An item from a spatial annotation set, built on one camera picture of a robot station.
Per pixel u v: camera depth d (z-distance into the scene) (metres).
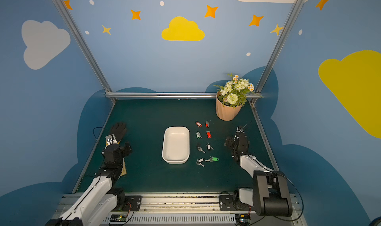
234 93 0.88
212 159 0.91
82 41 0.86
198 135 1.01
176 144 0.93
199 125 1.07
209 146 0.96
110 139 0.72
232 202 0.74
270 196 0.42
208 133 1.03
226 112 0.99
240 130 0.82
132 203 0.75
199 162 0.89
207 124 1.07
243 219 0.73
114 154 0.64
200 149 0.95
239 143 0.70
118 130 1.01
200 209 0.74
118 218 0.72
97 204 0.52
